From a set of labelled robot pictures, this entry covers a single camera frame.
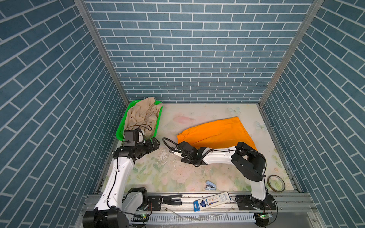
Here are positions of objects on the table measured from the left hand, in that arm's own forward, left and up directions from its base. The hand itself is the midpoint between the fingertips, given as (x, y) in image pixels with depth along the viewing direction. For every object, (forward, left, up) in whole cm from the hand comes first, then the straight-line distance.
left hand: (154, 144), depth 81 cm
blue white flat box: (-27, -32, -12) cm, 44 cm away
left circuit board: (-33, +3, -17) cm, 37 cm away
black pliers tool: (-26, -9, -12) cm, 30 cm away
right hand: (+3, -16, -12) cm, 20 cm away
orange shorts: (+15, -47, -13) cm, 51 cm away
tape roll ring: (-21, -67, -13) cm, 71 cm away
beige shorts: (+29, +14, -9) cm, 33 cm away
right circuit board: (-34, -57, -14) cm, 68 cm away
